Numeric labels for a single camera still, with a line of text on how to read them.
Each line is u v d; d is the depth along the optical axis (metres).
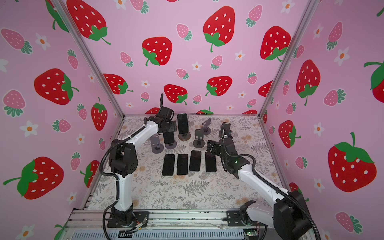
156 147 0.96
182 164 0.93
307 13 0.70
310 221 0.35
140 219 0.74
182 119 1.00
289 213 0.41
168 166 0.93
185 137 1.07
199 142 1.04
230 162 0.61
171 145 1.04
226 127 1.00
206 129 1.10
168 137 0.96
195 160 0.96
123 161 0.55
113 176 0.55
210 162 0.94
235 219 0.73
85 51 0.82
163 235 0.70
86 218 0.76
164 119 0.75
